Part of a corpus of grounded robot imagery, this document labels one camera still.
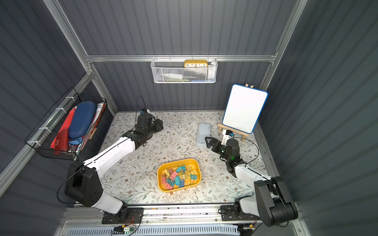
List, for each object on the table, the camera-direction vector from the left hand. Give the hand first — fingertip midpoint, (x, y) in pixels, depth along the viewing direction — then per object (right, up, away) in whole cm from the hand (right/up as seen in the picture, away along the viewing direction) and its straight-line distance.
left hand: (161, 123), depth 85 cm
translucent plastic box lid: (+27, -6, +22) cm, 35 cm away
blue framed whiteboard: (+49, +9, +1) cm, 50 cm away
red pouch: (-41, -9, -20) cm, 47 cm away
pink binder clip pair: (+2, -33, -3) cm, 34 cm away
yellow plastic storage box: (+10, -30, 0) cm, 32 cm away
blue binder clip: (+12, -35, -3) cm, 37 cm away
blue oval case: (-38, +2, -12) cm, 40 cm away
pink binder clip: (+7, -31, -1) cm, 31 cm away
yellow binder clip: (+3, -29, -1) cm, 29 cm away
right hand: (+31, -10, +1) cm, 32 cm away
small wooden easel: (+50, -7, +11) cm, 51 cm away
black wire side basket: (-46, +2, -15) cm, 48 cm away
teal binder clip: (+12, -28, +3) cm, 30 cm away
